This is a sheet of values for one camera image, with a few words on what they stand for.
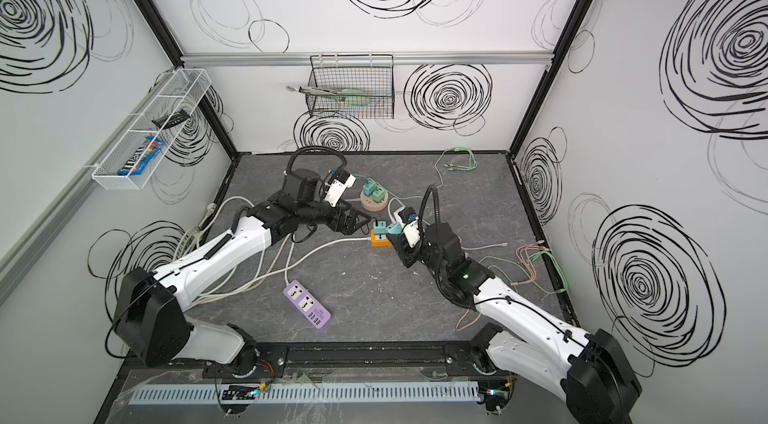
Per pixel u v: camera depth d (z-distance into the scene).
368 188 1.01
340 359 0.75
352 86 1.06
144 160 0.69
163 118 0.77
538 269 0.90
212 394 0.70
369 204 1.02
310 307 0.80
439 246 0.55
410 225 0.64
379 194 0.99
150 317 0.41
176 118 0.80
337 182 0.70
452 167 1.16
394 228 0.75
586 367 0.40
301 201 0.62
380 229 0.91
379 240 0.94
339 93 0.89
